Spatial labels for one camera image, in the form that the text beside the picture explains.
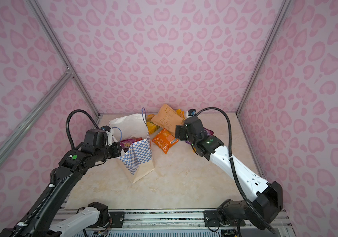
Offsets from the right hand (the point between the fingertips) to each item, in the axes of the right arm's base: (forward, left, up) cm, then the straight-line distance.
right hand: (181, 126), depth 76 cm
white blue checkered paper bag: (-13, +24, -13) cm, 30 cm away
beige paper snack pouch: (+24, +9, -20) cm, 32 cm away
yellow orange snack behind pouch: (+32, 0, -23) cm, 39 cm away
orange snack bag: (+8, +11, -24) cm, 28 cm away
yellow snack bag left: (+17, +21, -22) cm, 34 cm away
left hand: (-10, +29, -3) cm, 31 cm away
